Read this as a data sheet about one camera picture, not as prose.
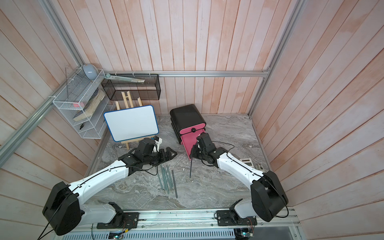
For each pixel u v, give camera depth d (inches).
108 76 35.9
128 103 33.9
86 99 30.4
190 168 36.6
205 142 25.6
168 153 28.1
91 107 31.4
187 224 28.8
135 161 23.5
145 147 24.1
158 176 34.9
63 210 15.9
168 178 34.6
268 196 16.6
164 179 33.9
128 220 28.8
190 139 37.7
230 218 25.6
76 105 28.7
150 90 41.7
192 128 36.4
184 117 38.2
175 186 33.5
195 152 29.9
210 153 24.9
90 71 32.4
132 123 37.2
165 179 33.9
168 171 35.6
